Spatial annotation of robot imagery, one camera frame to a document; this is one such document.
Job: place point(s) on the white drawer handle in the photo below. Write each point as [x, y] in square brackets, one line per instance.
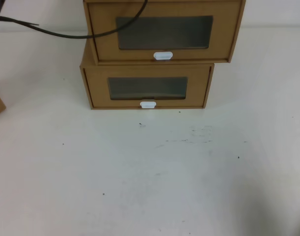
[163, 55]
[148, 104]

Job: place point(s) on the lower brown cardboard shoebox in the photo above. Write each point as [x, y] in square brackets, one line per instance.
[171, 86]

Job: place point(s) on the brown cardboard shoebox drawer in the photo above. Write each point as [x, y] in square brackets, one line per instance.
[164, 34]

